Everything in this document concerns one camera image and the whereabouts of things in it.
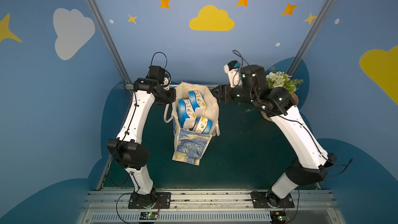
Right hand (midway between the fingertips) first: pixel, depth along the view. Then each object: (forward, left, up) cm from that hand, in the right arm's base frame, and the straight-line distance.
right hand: (221, 87), depth 65 cm
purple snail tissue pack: (-7, +7, -20) cm, 22 cm away
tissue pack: (+5, +11, -17) cm, 21 cm away
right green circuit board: (-40, -30, -43) cm, 66 cm away
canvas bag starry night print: (-16, +14, -25) cm, 33 cm away
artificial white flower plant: (+21, -35, -12) cm, 42 cm away
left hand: (+6, +22, -13) cm, 26 cm away
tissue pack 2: (-4, +16, -16) cm, 23 cm away
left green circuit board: (-44, +31, -42) cm, 68 cm away
